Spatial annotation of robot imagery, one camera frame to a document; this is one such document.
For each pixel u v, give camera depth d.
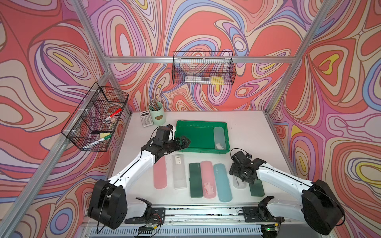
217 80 0.91
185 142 0.75
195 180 0.85
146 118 1.15
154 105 1.02
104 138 0.71
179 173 0.89
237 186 0.82
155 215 0.73
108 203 0.40
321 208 0.40
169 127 0.76
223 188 0.82
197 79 0.82
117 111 0.76
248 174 0.61
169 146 0.69
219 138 1.02
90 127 0.73
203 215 0.75
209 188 0.80
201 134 1.08
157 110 1.03
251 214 0.73
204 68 0.97
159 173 0.87
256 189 0.81
